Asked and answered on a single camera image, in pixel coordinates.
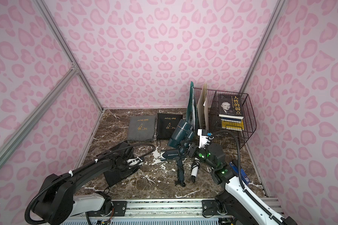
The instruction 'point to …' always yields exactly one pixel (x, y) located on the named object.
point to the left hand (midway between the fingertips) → (129, 167)
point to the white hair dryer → (195, 166)
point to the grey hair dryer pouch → (142, 128)
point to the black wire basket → (214, 120)
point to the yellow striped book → (232, 123)
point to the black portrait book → (231, 106)
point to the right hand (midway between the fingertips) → (182, 143)
